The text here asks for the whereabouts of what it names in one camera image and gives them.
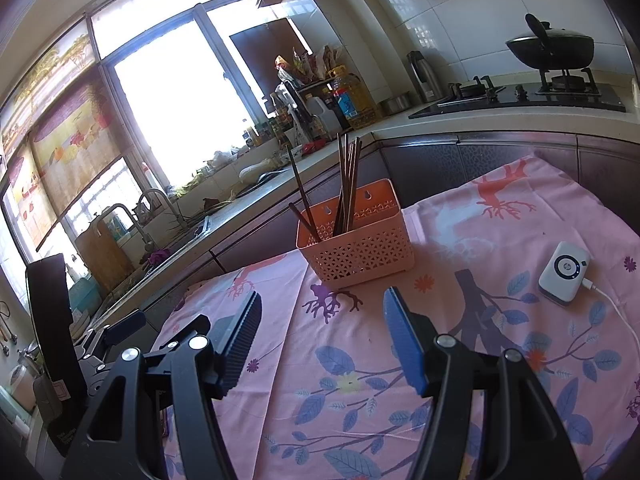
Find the purple cloth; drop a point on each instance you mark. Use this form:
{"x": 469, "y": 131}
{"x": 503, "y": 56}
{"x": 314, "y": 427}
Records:
{"x": 155, "y": 257}

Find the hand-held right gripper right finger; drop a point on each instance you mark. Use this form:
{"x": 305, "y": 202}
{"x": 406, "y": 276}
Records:
{"x": 402, "y": 340}

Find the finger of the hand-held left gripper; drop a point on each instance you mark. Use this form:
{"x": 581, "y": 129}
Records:
{"x": 97, "y": 375}
{"x": 125, "y": 324}

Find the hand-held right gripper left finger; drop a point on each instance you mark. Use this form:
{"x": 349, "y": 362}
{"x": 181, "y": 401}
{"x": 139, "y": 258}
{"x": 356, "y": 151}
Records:
{"x": 245, "y": 340}

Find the black gas stove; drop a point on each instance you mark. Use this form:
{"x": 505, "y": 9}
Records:
{"x": 500, "y": 102}

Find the white ceramic bowl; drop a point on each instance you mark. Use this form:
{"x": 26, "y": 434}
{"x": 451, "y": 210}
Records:
{"x": 298, "y": 153}

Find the black wok with lid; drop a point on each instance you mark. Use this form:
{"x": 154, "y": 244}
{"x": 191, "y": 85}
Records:
{"x": 550, "y": 47}

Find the steel bowl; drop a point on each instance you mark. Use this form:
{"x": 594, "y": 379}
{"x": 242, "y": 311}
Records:
{"x": 395, "y": 102}

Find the small white electronic device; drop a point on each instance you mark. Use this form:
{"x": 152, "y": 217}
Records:
{"x": 565, "y": 270}

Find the steel gooseneck faucet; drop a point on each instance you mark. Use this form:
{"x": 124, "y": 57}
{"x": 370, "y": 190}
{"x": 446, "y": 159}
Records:
{"x": 165, "y": 196}
{"x": 135, "y": 222}

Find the white oblong object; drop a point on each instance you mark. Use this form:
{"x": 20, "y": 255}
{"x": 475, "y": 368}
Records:
{"x": 255, "y": 169}

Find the stack of food packets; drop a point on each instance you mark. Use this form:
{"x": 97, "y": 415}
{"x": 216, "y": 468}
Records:
{"x": 305, "y": 67}

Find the kitchen window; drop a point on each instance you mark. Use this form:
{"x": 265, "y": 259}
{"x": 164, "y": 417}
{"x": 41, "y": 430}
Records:
{"x": 165, "y": 100}

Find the wooden cutting board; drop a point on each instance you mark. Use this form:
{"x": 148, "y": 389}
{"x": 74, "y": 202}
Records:
{"x": 102, "y": 255}

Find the steel kettle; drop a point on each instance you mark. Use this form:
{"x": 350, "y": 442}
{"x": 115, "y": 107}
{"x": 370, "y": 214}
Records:
{"x": 425, "y": 77}

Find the fruit print roller blind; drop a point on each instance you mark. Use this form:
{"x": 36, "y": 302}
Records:
{"x": 60, "y": 125}

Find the orange plastic utensil basket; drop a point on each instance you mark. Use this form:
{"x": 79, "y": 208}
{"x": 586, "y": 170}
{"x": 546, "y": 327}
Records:
{"x": 360, "y": 255}

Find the small red object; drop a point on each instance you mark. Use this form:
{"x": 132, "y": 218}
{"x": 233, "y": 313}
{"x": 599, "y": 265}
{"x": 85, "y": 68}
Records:
{"x": 311, "y": 147}

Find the cluster of condiment bottles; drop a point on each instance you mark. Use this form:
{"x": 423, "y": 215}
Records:
{"x": 280, "y": 125}

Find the yellow cooking oil bottle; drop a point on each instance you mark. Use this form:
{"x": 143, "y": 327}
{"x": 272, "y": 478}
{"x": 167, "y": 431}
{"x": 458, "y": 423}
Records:
{"x": 355, "y": 100}

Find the white plastic jug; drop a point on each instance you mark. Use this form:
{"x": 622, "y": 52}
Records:
{"x": 322, "y": 120}

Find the pink floral tablecloth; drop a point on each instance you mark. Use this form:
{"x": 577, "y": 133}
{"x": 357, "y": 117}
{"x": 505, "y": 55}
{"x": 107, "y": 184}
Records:
{"x": 325, "y": 360}

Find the brown wall cabinet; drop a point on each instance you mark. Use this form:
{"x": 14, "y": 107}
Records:
{"x": 270, "y": 55}

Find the teal plastic container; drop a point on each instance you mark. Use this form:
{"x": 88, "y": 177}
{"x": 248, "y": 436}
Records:
{"x": 82, "y": 294}

